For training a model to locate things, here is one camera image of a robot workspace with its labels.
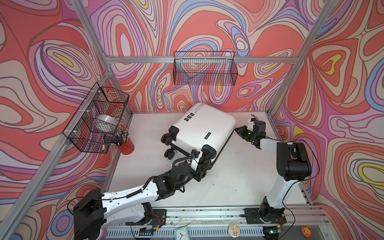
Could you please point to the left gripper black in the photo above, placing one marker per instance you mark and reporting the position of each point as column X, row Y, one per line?
column 199, row 173

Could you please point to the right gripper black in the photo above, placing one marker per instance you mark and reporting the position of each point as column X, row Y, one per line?
column 241, row 131

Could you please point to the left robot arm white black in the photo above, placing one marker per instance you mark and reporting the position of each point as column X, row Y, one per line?
column 97, row 210

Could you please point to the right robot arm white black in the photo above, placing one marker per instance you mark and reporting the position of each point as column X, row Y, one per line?
column 293, row 166

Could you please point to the round food badge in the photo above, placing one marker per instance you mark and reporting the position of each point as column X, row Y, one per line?
column 234, row 230

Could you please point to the small white clock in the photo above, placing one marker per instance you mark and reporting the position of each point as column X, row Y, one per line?
column 182, row 233

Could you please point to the red pen cup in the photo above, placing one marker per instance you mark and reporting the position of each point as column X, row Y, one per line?
column 123, row 142

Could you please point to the red round sticker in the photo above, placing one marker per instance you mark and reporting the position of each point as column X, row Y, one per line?
column 306, row 231

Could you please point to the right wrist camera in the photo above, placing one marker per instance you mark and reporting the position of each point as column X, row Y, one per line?
column 256, row 125

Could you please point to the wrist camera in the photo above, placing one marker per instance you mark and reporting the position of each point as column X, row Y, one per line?
column 195, row 157
column 256, row 125

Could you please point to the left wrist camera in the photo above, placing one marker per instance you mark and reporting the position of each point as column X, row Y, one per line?
column 195, row 157

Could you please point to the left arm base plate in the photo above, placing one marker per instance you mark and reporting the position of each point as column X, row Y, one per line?
column 156, row 219

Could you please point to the black wire basket on back wall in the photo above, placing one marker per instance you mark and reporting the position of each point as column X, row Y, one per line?
column 205, row 68

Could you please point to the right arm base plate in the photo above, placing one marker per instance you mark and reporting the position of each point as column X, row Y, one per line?
column 265, row 216

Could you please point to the black wire basket on left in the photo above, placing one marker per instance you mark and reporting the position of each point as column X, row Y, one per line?
column 80, row 131

